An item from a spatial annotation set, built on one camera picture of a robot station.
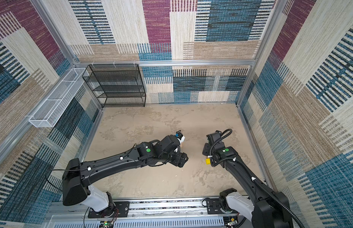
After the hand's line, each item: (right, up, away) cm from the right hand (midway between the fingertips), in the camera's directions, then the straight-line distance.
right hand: (209, 151), depth 84 cm
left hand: (-15, 0, -11) cm, 19 cm away
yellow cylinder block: (0, -7, +5) cm, 8 cm away
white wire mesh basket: (-83, +21, -13) cm, 86 cm away
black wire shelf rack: (-66, +45, +28) cm, 84 cm away
